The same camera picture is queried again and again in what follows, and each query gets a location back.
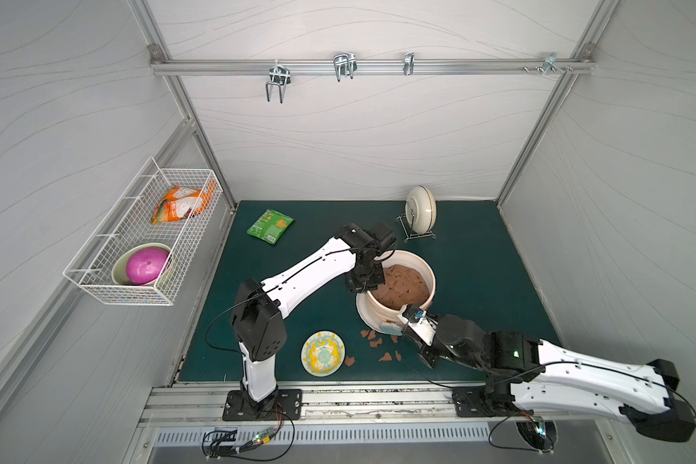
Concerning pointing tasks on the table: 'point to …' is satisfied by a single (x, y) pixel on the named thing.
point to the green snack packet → (270, 226)
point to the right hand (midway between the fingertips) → (405, 326)
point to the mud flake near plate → (349, 361)
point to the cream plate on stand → (420, 208)
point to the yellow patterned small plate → (323, 353)
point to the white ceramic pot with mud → (410, 278)
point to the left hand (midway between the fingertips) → (376, 291)
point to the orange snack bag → (182, 203)
